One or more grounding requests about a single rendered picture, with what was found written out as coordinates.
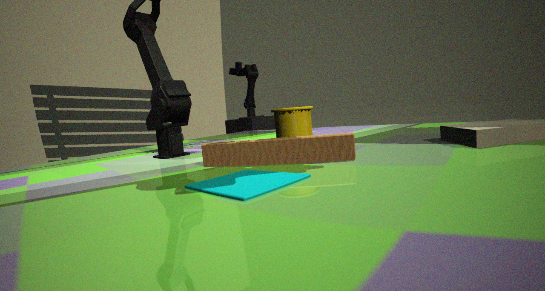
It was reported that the brown wooden block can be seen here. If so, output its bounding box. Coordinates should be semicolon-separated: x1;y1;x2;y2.
201;132;356;167

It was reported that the yellow cup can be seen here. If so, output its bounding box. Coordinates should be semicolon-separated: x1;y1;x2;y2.
271;106;313;138

